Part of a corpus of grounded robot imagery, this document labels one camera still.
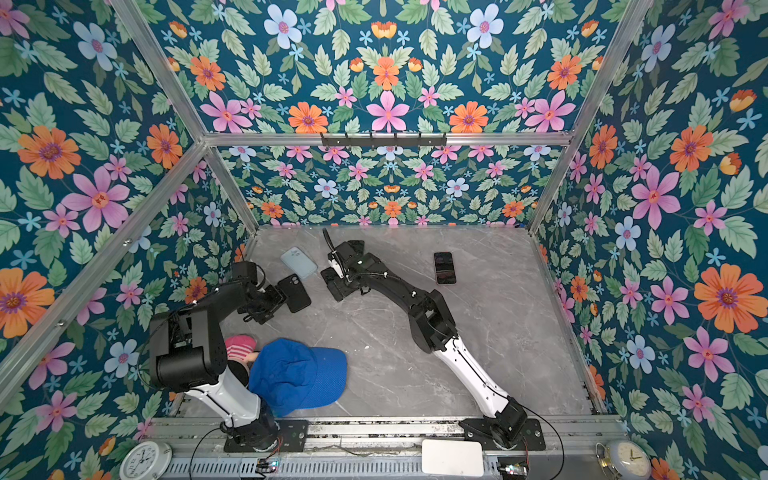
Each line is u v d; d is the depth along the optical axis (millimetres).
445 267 1080
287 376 821
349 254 810
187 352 476
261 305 814
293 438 735
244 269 784
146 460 677
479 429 719
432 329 650
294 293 1023
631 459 674
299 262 1086
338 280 906
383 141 918
